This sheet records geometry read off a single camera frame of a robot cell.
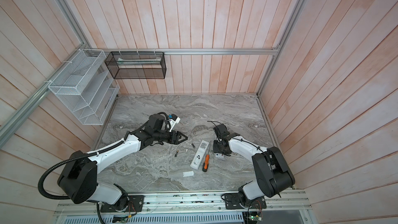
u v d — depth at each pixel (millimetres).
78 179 419
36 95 613
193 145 928
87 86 735
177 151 903
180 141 743
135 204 731
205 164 836
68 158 445
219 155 879
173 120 760
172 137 717
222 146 661
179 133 743
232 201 731
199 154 877
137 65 1042
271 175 441
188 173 830
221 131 731
